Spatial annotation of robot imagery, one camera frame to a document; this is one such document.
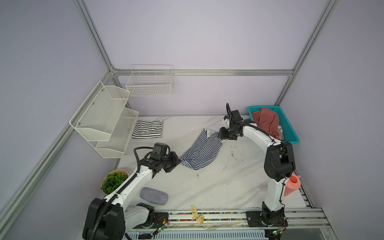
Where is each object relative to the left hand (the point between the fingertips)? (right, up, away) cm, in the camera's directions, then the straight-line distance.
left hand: (181, 161), depth 82 cm
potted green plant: (-35, -8, -7) cm, 36 cm away
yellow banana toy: (+10, -27, -10) cm, 30 cm away
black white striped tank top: (-30, +18, +28) cm, 45 cm away
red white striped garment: (+68, +14, +22) cm, 73 cm away
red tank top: (+61, +25, +26) cm, 71 cm away
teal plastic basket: (+73, +14, +19) cm, 76 cm away
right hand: (+24, +14, +12) cm, 30 cm away
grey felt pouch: (-14, -18, -4) cm, 23 cm away
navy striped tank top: (+14, +2, +16) cm, 21 cm away
